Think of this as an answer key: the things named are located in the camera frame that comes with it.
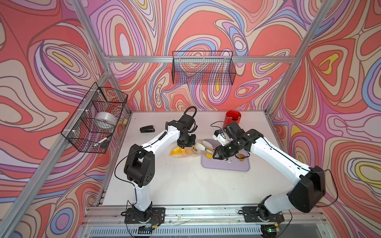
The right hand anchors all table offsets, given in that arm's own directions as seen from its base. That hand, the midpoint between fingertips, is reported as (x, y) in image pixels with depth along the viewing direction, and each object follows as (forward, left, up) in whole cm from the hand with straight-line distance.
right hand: (218, 159), depth 77 cm
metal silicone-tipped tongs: (+11, +5, -3) cm, 12 cm away
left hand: (+12, +12, -4) cm, 18 cm away
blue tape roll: (+8, -1, +14) cm, 16 cm away
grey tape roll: (+14, +56, +18) cm, 61 cm away
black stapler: (+31, +45, -11) cm, 56 cm away
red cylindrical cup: (+36, -15, -5) cm, 39 cm away
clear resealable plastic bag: (+11, +23, -11) cm, 28 cm away
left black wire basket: (+9, +60, +20) cm, 64 cm away
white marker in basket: (+5, +59, +12) cm, 61 cm away
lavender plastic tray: (+4, -13, -15) cm, 20 cm away
